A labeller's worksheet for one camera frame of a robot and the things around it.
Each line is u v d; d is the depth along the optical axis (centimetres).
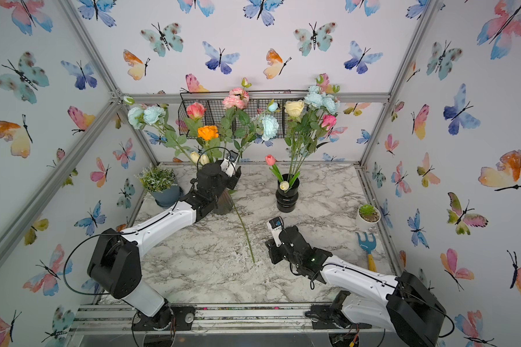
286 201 95
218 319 75
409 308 41
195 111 82
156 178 93
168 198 100
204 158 80
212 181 63
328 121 77
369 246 89
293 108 77
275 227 71
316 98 79
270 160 81
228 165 70
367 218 91
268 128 65
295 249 61
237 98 78
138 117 75
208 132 80
